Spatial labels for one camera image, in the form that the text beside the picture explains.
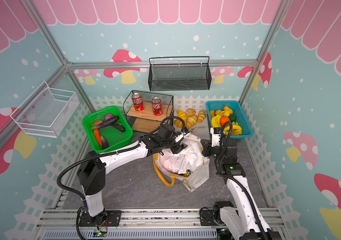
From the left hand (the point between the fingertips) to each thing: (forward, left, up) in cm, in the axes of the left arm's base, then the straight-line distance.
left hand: (183, 143), depth 84 cm
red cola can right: (+21, +16, +10) cm, 28 cm away
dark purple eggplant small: (+7, +52, -14) cm, 54 cm away
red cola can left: (+25, +29, +7) cm, 39 cm away
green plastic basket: (+20, +55, -15) cm, 61 cm away
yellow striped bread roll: (+36, 0, -13) cm, 38 cm away
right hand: (-2, -9, +6) cm, 11 cm away
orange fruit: (+24, -29, -5) cm, 38 cm away
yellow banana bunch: (+15, -35, -5) cm, 38 cm away
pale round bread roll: (+38, -7, -12) cm, 40 cm away
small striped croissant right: (+35, -16, -14) cm, 41 cm away
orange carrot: (+15, +60, -14) cm, 63 cm away
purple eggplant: (+25, +55, -11) cm, 61 cm away
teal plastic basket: (+37, -42, -8) cm, 57 cm away
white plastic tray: (+23, -14, -15) cm, 30 cm away
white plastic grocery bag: (-10, -3, +2) cm, 11 cm away
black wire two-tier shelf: (+26, +24, 0) cm, 35 cm away
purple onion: (+30, +55, -10) cm, 64 cm away
